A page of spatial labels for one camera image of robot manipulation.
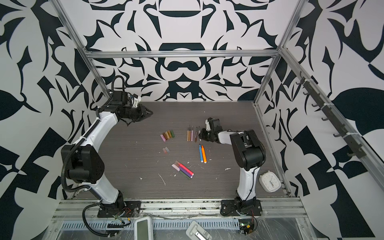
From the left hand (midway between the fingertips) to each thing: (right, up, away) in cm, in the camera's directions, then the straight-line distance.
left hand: (151, 110), depth 85 cm
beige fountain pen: (+20, -16, +17) cm, 31 cm away
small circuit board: (+48, -55, -14) cm, 74 cm away
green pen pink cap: (+13, -33, +2) cm, 35 cm away
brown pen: (+25, -15, +17) cm, 34 cm away
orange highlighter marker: (+30, -26, +7) cm, 40 cm away
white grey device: (+24, -55, -18) cm, 62 cm away
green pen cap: (+9, -15, +17) cm, 24 cm away
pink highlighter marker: (+14, -31, +4) cm, 34 cm away
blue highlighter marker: (+28, -26, +8) cm, 39 cm away
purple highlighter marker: (+19, -35, 0) cm, 40 cm away
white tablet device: (+1, -53, -18) cm, 56 cm away
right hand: (+28, -14, +15) cm, 35 cm away
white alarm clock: (+64, -38, -4) cm, 75 cm away
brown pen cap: (+4, -16, +17) cm, 23 cm away
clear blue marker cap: (+7, -24, +9) cm, 27 cm away
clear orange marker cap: (+6, -24, +9) cm, 27 cm away
